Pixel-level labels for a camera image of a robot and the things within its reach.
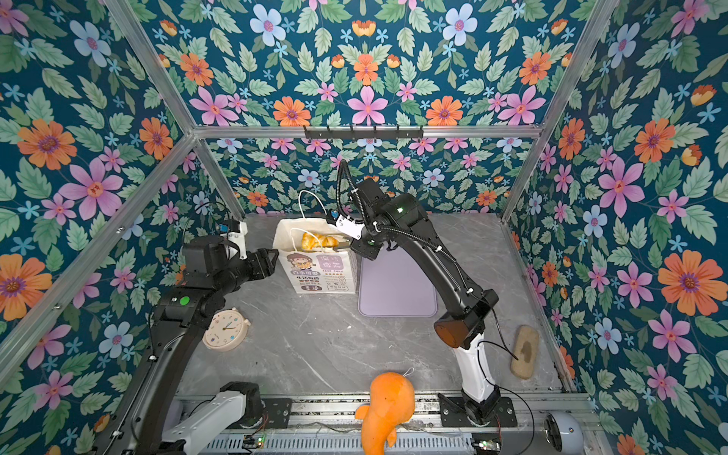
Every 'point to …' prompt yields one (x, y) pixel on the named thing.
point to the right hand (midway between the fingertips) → (361, 238)
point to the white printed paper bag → (327, 271)
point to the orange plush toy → (391, 404)
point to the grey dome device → (563, 430)
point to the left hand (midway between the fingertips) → (270, 245)
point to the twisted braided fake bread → (308, 242)
